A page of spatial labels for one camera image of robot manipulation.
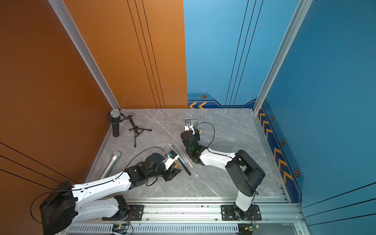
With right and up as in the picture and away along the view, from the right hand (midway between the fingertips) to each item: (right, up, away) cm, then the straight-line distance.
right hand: (190, 126), depth 88 cm
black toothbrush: (-2, -26, -1) cm, 27 cm away
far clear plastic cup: (+2, +2, -17) cm, 17 cm away
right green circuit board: (+30, -48, -19) cm, 60 cm away
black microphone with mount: (-44, +5, -3) cm, 44 cm away
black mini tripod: (-37, -3, +11) cm, 39 cm away
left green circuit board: (-34, -50, -16) cm, 63 cm away
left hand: (-6, -21, -8) cm, 24 cm away
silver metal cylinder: (-49, -23, 0) cm, 54 cm away
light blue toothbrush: (-7, -12, -19) cm, 23 cm away
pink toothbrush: (0, -23, +1) cm, 24 cm away
